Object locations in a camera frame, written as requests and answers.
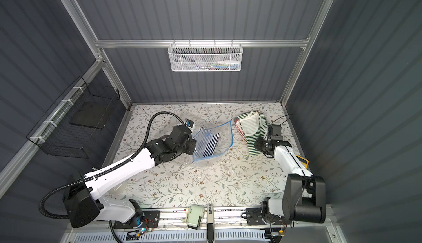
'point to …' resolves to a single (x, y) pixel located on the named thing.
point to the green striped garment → (264, 122)
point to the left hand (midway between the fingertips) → (195, 143)
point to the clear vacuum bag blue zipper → (225, 144)
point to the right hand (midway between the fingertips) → (260, 143)
